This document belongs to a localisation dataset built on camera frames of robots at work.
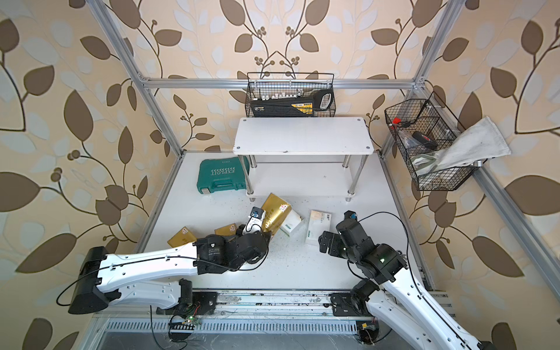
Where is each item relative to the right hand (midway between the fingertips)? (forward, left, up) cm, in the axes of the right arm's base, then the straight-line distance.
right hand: (329, 241), depth 75 cm
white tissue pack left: (+12, +13, -7) cm, 19 cm away
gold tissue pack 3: (+9, +38, -6) cm, 39 cm away
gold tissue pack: (+7, +18, +10) cm, 21 cm away
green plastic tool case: (+39, +46, -7) cm, 61 cm away
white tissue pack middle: (+12, +2, -9) cm, 15 cm away
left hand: (+2, +22, +5) cm, 23 cm away
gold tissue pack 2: (+7, +56, -6) cm, 57 cm away
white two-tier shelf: (+53, -3, -13) cm, 55 cm away
